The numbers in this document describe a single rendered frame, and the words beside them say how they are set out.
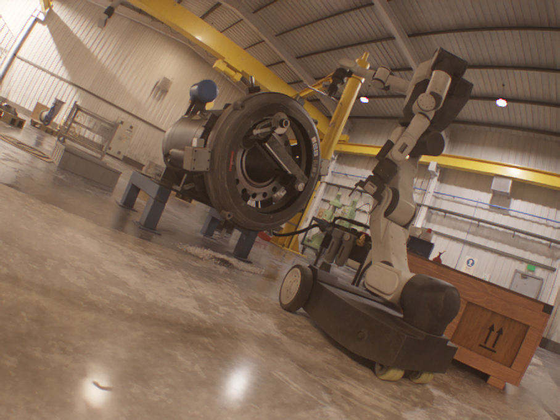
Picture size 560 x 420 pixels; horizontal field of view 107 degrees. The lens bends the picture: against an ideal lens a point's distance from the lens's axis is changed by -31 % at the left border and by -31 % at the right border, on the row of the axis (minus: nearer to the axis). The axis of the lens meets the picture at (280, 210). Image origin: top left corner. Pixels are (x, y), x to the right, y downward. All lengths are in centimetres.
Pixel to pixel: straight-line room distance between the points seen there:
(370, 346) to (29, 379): 84
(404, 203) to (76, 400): 125
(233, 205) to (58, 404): 122
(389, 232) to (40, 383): 119
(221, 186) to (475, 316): 142
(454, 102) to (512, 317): 109
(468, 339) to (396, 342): 82
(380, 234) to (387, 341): 51
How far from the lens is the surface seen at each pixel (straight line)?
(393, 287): 105
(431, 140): 135
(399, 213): 130
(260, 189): 169
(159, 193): 163
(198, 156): 134
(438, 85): 138
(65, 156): 267
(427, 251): 193
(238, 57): 1379
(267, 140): 149
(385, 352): 92
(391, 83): 187
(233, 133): 138
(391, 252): 120
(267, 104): 150
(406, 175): 141
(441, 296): 96
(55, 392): 44
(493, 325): 166
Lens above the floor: 31
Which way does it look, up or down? 3 degrees up
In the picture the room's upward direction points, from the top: 24 degrees clockwise
